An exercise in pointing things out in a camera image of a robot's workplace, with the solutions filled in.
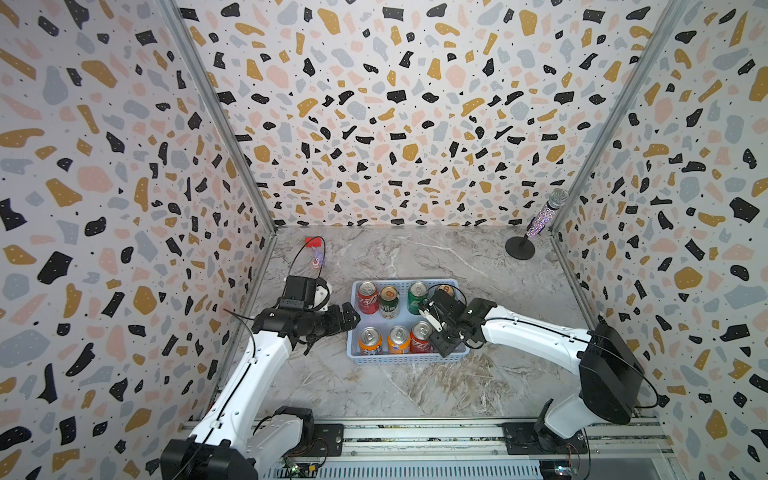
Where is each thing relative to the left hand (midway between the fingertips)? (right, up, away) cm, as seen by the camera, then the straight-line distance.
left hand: (349, 320), depth 79 cm
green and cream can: (+10, +4, +10) cm, 15 cm away
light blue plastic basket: (+8, -6, +18) cm, 21 cm away
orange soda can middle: (+13, -6, +1) cm, 14 cm away
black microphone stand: (+59, +20, +36) cm, 72 cm away
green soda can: (+19, +6, +11) cm, 23 cm away
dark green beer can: (+28, +7, +11) cm, 31 cm away
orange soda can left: (+6, -6, +1) cm, 9 cm away
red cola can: (+4, +4, +11) cm, 13 cm away
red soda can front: (+19, -5, +3) cm, 20 cm away
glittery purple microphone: (+58, +33, +6) cm, 67 cm away
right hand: (+25, -6, +6) cm, 27 cm away
